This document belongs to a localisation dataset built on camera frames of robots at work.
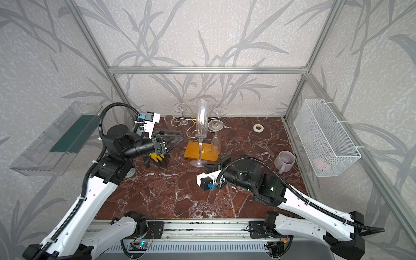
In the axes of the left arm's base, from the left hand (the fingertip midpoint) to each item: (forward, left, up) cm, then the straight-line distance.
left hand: (180, 140), depth 58 cm
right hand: (-4, -9, -6) cm, 12 cm away
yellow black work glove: (+14, +23, -38) cm, 47 cm away
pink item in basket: (+1, -60, -18) cm, 63 cm away
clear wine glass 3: (+23, -15, -7) cm, 29 cm away
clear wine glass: (+13, -12, -7) cm, 20 cm away
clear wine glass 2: (+25, +4, -7) cm, 26 cm away
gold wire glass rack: (+20, -7, -38) cm, 44 cm away
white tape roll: (+39, -43, -38) cm, 70 cm away
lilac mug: (+12, -53, -36) cm, 65 cm away
